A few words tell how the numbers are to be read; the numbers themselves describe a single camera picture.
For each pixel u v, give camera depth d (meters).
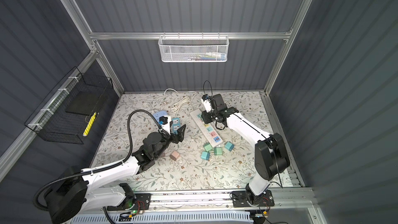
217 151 0.89
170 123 0.69
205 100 0.78
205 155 0.87
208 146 0.90
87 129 0.68
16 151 0.53
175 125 0.74
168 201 0.75
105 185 0.50
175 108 1.08
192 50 1.12
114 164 0.52
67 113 0.72
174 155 0.87
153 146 0.59
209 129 0.96
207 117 0.78
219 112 0.66
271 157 0.46
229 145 0.91
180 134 0.72
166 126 0.67
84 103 0.77
